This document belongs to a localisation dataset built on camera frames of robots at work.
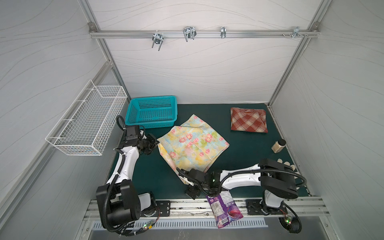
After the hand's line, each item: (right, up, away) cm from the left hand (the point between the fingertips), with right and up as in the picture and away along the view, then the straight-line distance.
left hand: (161, 138), depth 85 cm
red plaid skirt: (+62, +10, +22) cm, 67 cm away
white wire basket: (-32, +8, -16) cm, 37 cm away
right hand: (+17, -23, -4) cm, 28 cm away
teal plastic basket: (-14, +16, +30) cm, 37 cm away
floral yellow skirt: (+20, -7, +10) cm, 23 cm away
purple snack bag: (+34, -33, -13) cm, 49 cm away
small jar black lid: (+70, -5, +3) cm, 70 cm away
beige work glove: (+79, -18, +3) cm, 81 cm away
